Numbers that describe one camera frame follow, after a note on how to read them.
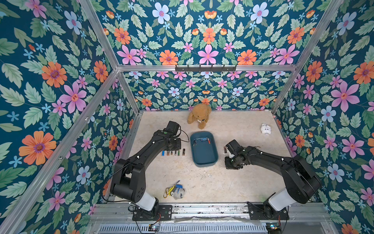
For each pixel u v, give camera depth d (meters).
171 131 0.70
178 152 0.96
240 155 0.66
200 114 0.96
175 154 0.96
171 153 0.96
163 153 0.96
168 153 0.96
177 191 0.77
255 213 0.73
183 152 0.96
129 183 0.43
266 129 1.04
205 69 0.93
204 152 0.93
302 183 0.44
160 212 0.73
